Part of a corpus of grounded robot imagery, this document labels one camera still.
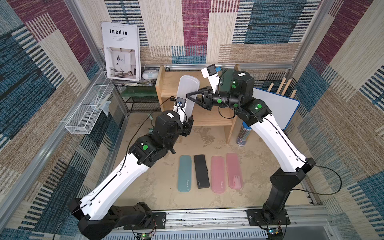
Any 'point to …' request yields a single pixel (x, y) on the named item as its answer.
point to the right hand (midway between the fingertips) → (187, 94)
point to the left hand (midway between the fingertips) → (182, 112)
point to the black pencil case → (201, 171)
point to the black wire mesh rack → (140, 104)
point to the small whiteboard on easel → (282, 108)
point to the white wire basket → (84, 119)
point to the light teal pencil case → (184, 173)
